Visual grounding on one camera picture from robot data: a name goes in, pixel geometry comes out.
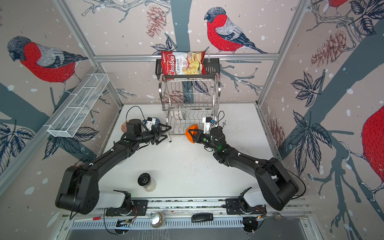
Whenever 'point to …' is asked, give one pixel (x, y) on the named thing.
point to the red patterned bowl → (123, 127)
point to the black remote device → (198, 218)
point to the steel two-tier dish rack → (186, 101)
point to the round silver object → (157, 219)
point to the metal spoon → (278, 217)
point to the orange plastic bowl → (187, 133)
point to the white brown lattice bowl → (176, 114)
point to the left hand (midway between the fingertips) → (168, 132)
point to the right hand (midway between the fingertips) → (186, 133)
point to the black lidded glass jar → (149, 184)
